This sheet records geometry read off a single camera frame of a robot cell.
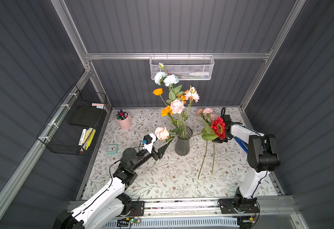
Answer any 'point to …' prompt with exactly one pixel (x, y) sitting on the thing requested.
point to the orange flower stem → (167, 109)
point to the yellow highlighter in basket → (94, 131)
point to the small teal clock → (112, 149)
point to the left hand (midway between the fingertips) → (162, 140)
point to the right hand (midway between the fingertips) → (215, 139)
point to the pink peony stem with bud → (207, 135)
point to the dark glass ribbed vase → (182, 146)
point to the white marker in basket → (81, 140)
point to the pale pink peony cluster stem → (212, 117)
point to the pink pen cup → (123, 119)
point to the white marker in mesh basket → (198, 74)
